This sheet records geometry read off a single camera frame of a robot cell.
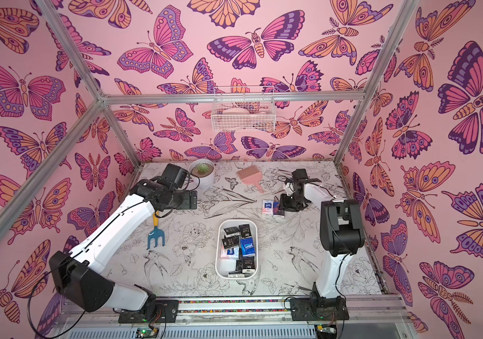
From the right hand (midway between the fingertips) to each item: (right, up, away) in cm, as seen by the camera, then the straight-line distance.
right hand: (279, 207), depth 97 cm
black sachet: (-22, -10, -8) cm, 25 cm away
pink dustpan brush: (-12, +15, +16) cm, 25 cm away
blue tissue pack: (-14, -14, -14) cm, 24 cm away
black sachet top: (-16, -9, -7) cm, 20 cm away
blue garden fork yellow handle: (-55, -11, -5) cm, 56 cm away
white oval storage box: (-23, -21, -14) cm, 35 cm away
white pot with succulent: (-36, +18, +5) cm, 40 cm away
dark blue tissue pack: (-1, 0, +1) cm, 2 cm away
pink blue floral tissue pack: (-5, 0, +1) cm, 5 cm away
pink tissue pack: (-21, -17, -13) cm, 30 cm away
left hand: (-38, +5, -16) cm, 41 cm away
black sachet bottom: (-14, -19, -17) cm, 29 cm away
